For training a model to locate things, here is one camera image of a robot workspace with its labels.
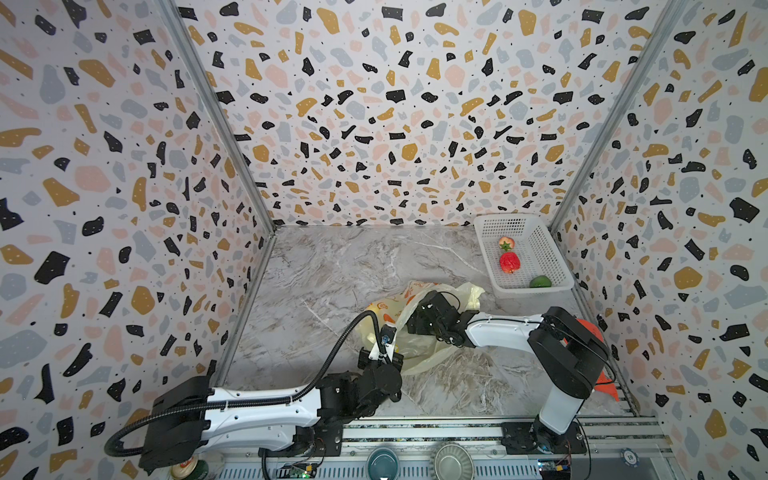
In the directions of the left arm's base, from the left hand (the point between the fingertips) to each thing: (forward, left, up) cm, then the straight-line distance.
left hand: (396, 336), depth 75 cm
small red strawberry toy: (+41, -41, -11) cm, 59 cm away
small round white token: (-25, -56, -15) cm, 63 cm away
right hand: (+12, -4, -12) cm, 17 cm away
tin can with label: (-26, +44, -5) cm, 51 cm away
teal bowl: (-25, +3, -16) cm, 30 cm away
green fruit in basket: (+24, -48, -11) cm, 55 cm away
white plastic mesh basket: (+39, -47, -16) cm, 63 cm away
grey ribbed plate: (-25, -13, -15) cm, 32 cm away
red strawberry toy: (+31, -40, -10) cm, 52 cm away
